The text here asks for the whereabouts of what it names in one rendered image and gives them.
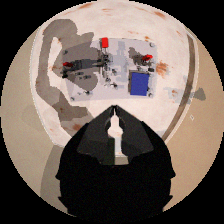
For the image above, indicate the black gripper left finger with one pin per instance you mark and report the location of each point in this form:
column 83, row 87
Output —
column 90, row 141

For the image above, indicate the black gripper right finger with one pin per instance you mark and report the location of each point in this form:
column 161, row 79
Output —
column 138, row 139

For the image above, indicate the blue flat rectangular plate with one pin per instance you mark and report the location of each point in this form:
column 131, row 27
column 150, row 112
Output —
column 139, row 84

